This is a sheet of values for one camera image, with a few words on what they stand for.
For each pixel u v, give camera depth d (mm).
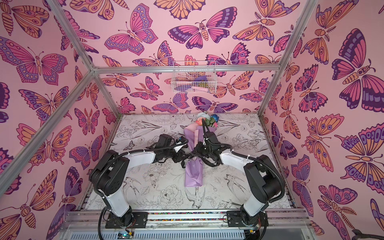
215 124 1095
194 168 883
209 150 702
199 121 1078
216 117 1110
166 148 678
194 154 895
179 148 830
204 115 1130
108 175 480
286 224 718
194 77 955
